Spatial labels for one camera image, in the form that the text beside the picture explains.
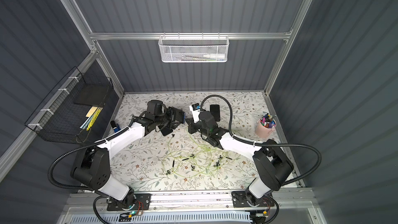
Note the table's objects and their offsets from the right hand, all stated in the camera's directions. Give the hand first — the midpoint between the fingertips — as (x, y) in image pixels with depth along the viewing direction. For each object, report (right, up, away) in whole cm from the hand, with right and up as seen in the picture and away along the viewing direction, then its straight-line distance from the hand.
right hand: (188, 119), depth 82 cm
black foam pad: (-51, +13, -2) cm, 52 cm away
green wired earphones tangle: (0, -21, +7) cm, 22 cm away
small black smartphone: (-16, -9, +15) cm, 24 cm away
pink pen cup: (+44, -4, +5) cm, 44 cm away
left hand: (-1, +2, +1) cm, 3 cm away
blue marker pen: (-47, -6, +14) cm, 49 cm away
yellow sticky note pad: (-48, +4, -6) cm, 48 cm away
